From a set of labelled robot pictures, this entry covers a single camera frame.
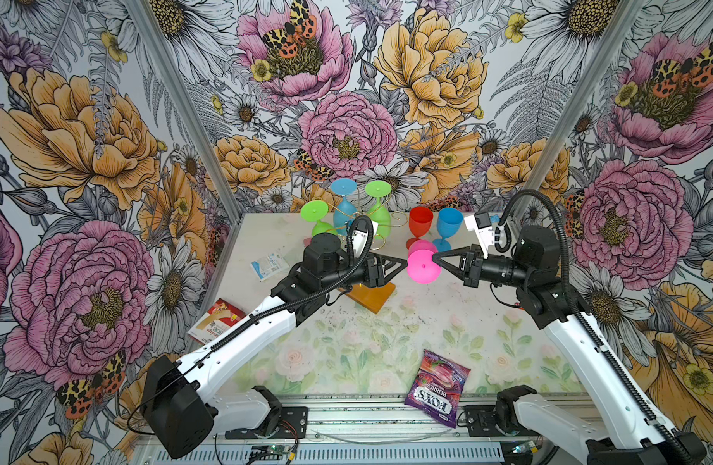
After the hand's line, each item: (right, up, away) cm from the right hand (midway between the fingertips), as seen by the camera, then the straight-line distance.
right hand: (433, 265), depth 64 cm
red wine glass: (+4, +12, +35) cm, 37 cm away
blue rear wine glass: (-21, +14, +24) cm, 35 cm away
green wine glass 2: (-10, +13, +22) cm, 28 cm away
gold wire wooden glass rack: (-12, -14, +33) cm, 38 cm away
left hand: (-7, -2, +3) cm, 8 cm away
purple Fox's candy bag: (+4, -34, +14) cm, 37 cm away
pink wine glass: (-3, 0, +1) cm, 3 cm away
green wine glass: (-28, +13, +14) cm, 34 cm away
